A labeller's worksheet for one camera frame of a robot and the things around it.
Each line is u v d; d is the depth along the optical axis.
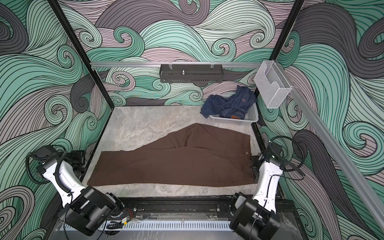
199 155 0.92
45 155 0.54
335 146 0.52
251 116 1.08
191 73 0.95
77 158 0.65
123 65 1.87
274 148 0.60
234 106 1.11
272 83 0.79
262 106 1.07
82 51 0.88
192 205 0.75
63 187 0.41
